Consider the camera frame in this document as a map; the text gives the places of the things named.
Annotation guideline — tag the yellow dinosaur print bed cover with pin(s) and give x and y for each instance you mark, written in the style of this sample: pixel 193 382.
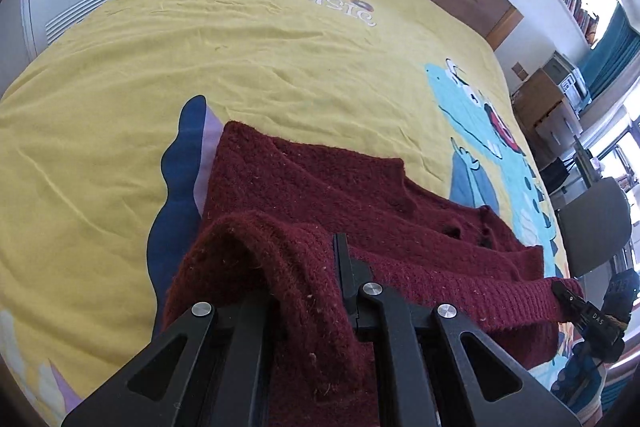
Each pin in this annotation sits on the yellow dinosaur print bed cover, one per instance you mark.
pixel 150 82

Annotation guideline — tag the dark red knit sweater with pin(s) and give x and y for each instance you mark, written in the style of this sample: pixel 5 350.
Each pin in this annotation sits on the dark red knit sweater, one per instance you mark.
pixel 300 187

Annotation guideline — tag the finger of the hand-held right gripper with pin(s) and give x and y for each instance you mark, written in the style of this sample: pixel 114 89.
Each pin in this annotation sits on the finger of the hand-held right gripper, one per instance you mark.
pixel 567 297

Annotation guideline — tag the teal curtain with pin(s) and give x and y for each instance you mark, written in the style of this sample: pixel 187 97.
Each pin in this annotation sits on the teal curtain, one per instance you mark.
pixel 612 52

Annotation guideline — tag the wall socket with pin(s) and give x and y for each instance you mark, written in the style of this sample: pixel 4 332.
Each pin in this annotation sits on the wall socket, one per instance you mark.
pixel 521 71

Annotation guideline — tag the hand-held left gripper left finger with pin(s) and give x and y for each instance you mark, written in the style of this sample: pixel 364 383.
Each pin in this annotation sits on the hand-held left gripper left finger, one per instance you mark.
pixel 240 332

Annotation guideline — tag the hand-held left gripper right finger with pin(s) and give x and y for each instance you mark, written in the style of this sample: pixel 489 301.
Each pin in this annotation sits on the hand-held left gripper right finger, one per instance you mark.
pixel 342 267

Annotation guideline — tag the wooden drawer cabinet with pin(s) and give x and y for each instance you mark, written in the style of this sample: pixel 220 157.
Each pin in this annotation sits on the wooden drawer cabinet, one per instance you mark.
pixel 542 107

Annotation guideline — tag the white printer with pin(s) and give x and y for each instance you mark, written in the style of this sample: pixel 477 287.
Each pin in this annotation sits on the white printer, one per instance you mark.
pixel 567 79

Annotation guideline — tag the grey office chair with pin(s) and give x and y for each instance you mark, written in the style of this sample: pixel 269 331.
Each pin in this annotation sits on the grey office chair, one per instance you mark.
pixel 595 227

